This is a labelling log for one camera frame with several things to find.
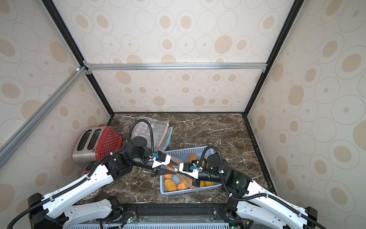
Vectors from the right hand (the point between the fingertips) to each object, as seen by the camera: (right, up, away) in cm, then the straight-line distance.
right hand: (183, 167), depth 64 cm
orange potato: (-8, -14, +14) cm, 22 cm away
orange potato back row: (+5, -1, +26) cm, 26 cm away
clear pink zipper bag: (+2, -5, -2) cm, 6 cm away
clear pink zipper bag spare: (-19, +17, +43) cm, 50 cm away
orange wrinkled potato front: (-1, -14, +14) cm, 20 cm away
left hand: (-2, 0, -4) cm, 4 cm away
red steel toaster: (-53, +8, +19) cm, 56 cm away
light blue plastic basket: (-5, -14, +17) cm, 23 cm away
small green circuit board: (-27, -28, +7) cm, 39 cm away
